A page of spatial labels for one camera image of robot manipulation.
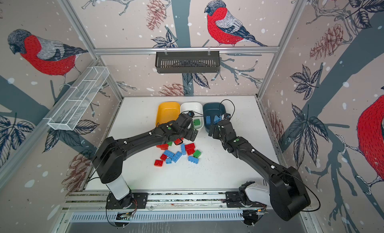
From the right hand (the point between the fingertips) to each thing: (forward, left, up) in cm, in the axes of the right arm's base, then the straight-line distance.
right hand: (216, 129), depth 87 cm
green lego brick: (-5, +29, -10) cm, 31 cm away
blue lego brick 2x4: (+14, +5, -10) cm, 18 cm away
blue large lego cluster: (-13, +27, -10) cm, 32 cm away
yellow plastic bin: (+22, +36, -11) cm, 44 cm away
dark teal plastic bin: (+22, +1, -11) cm, 25 cm away
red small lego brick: (-14, +31, -11) cm, 36 cm away
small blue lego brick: (-16, +28, -10) cm, 34 cm away
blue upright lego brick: (-8, +20, -9) cm, 24 cm away
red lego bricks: (-8, +16, -10) cm, 20 cm away
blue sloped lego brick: (+15, -2, -10) cm, 18 cm away
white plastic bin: (+24, +13, -9) cm, 28 cm away
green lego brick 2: (-11, +11, -10) cm, 19 cm away
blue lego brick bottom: (-15, +13, -10) cm, 22 cm away
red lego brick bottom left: (-17, +34, -11) cm, 39 cm away
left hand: (-2, +15, +1) cm, 15 cm away
